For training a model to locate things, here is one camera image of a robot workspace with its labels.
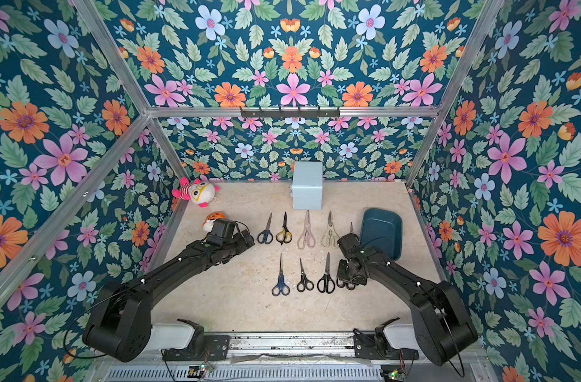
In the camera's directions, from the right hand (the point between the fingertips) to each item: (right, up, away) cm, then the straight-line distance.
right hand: (344, 275), depth 86 cm
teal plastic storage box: (+19, +16, +16) cm, 29 cm away
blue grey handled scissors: (-23, -4, 0) cm, 24 cm away
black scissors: (-1, -2, -2) cm, 3 cm away
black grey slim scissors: (-13, -3, 0) cm, 14 cm away
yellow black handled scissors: (-23, +13, +13) cm, 29 cm away
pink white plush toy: (-63, +31, +21) cm, 73 cm away
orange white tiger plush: (-55, +19, +12) cm, 59 cm away
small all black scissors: (+6, +16, +18) cm, 24 cm away
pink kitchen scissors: (-14, +12, +15) cm, 23 cm away
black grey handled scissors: (-6, -3, 0) cm, 7 cm away
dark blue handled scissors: (-31, +13, +15) cm, 37 cm away
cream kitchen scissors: (-4, +13, +13) cm, 19 cm away
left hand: (-36, +12, +3) cm, 38 cm away
